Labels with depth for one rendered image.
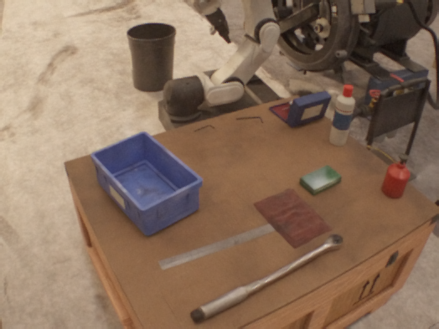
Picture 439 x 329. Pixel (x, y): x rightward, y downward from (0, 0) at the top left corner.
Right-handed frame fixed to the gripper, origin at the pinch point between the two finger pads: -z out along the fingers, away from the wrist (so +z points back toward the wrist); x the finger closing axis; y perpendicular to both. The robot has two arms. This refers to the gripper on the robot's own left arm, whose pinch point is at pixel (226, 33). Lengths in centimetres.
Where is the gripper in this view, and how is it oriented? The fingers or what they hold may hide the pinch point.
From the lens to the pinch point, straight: 239.1
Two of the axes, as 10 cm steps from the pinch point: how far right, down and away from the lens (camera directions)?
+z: -3.9, -4.1, -8.2
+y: -9.1, 3.0, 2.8
